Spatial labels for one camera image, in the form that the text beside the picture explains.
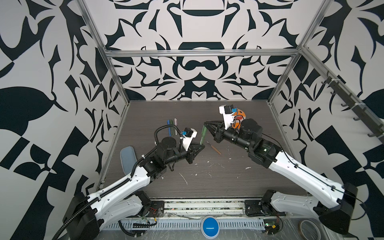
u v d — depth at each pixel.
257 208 0.74
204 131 0.65
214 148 0.95
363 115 0.55
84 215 0.38
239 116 1.00
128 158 0.90
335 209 0.39
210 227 0.69
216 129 0.58
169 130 0.50
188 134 0.60
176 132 0.60
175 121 1.08
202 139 0.67
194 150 0.62
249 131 0.48
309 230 0.69
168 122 1.07
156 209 0.73
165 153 0.54
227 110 0.55
